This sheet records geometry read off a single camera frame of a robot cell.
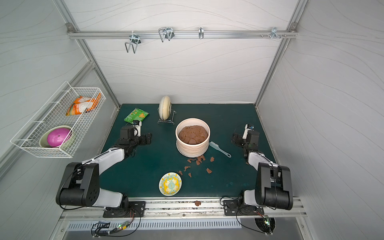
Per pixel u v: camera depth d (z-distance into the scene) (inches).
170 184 31.7
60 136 22.5
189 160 35.6
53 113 25.9
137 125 32.3
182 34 30.9
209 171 33.8
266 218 28.1
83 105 28.0
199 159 35.5
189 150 32.3
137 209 27.9
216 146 37.6
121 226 26.8
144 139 32.9
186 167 34.7
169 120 41.8
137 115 43.7
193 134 35.4
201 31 28.4
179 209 29.5
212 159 35.9
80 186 17.0
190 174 33.2
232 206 28.9
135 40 31.0
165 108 37.9
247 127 32.7
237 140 33.1
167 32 29.8
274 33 30.2
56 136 22.5
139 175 33.1
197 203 30.1
